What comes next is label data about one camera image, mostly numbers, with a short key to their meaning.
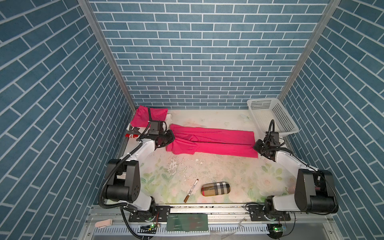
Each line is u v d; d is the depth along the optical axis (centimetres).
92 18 73
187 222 70
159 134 74
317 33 79
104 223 69
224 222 72
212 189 79
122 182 44
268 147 74
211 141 101
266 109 120
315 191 87
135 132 100
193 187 83
